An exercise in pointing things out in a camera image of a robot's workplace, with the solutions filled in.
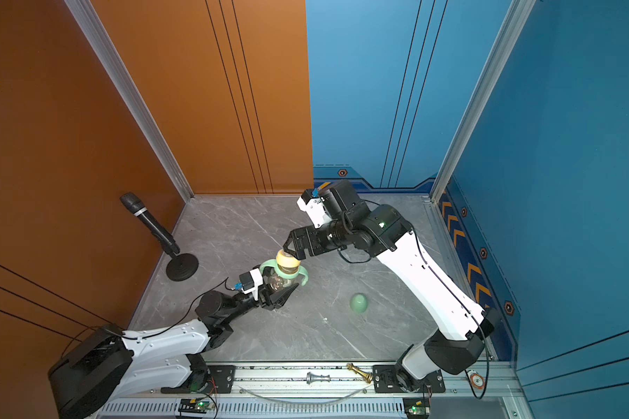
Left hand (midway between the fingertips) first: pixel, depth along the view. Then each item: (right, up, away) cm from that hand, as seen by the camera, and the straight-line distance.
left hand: (290, 270), depth 68 cm
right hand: (+3, +8, -5) cm, 10 cm away
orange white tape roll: (+52, -32, +6) cm, 61 cm away
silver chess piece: (+6, -31, +5) cm, 32 cm away
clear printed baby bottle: (-2, -2, -4) cm, 5 cm away
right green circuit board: (+34, -38, +3) cm, 51 cm away
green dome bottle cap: (+20, -14, +17) cm, 30 cm away
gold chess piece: (+21, -31, +5) cm, 38 cm away
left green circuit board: (-25, -37, +2) cm, 45 cm away
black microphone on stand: (-43, -4, +28) cm, 52 cm away
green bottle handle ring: (-4, +3, -6) cm, 7 cm away
